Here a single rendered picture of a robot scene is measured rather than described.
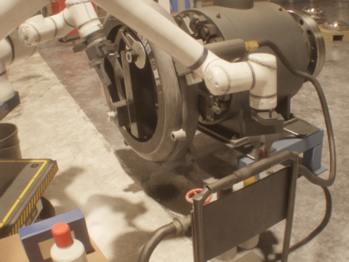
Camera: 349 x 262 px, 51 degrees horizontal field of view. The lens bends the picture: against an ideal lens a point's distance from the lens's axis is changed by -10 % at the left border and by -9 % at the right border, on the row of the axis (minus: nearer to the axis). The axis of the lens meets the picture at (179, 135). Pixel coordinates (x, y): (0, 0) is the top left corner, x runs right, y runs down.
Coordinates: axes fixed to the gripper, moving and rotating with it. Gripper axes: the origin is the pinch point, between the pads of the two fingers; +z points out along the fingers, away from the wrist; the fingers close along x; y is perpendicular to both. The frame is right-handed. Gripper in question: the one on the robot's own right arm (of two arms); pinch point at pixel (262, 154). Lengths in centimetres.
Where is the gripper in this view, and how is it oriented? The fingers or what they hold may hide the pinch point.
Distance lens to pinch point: 133.2
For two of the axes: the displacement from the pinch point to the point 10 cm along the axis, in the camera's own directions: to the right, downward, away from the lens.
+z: 0.7, 9.1, 4.1
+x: -9.9, 0.9, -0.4
